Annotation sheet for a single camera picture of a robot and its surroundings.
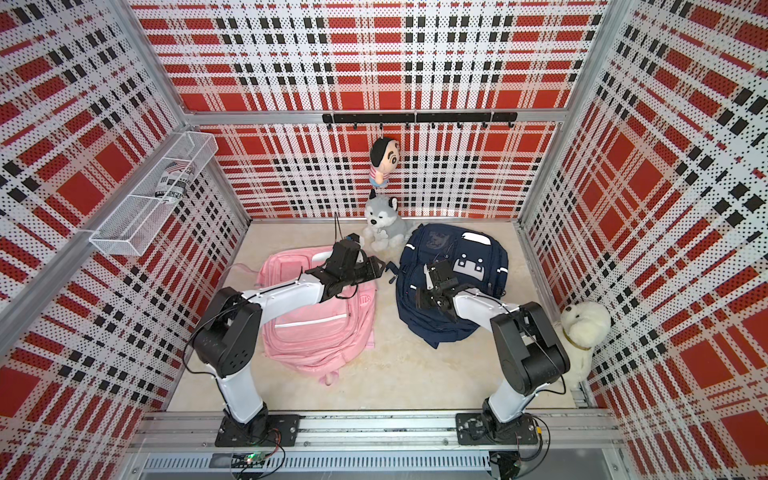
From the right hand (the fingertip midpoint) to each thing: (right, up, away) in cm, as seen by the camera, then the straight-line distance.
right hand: (427, 296), depth 94 cm
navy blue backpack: (+19, +12, +10) cm, 25 cm away
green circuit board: (-44, -35, -25) cm, 61 cm away
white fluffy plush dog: (+37, -3, -22) cm, 43 cm away
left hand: (-13, +10, -2) cm, 17 cm away
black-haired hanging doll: (-14, +43, -4) cm, 46 cm away
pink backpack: (-29, -11, -10) cm, 33 cm away
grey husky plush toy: (-14, +22, +10) cm, 28 cm away
